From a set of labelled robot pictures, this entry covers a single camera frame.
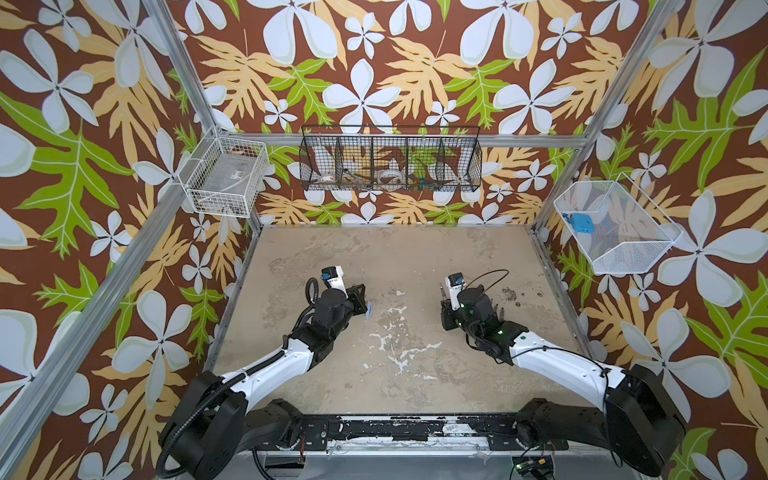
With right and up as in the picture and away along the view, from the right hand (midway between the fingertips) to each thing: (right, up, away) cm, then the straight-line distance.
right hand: (442, 301), depth 86 cm
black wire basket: (-15, +46, +11) cm, 49 cm away
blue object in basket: (+41, +23, 0) cm, 47 cm away
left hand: (-23, +6, -2) cm, 24 cm away
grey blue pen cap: (-22, -4, +10) cm, 24 cm away
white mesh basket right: (+49, +19, -8) cm, 53 cm away
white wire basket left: (-64, +37, 0) cm, 74 cm away
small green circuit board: (+22, -38, -14) cm, 46 cm away
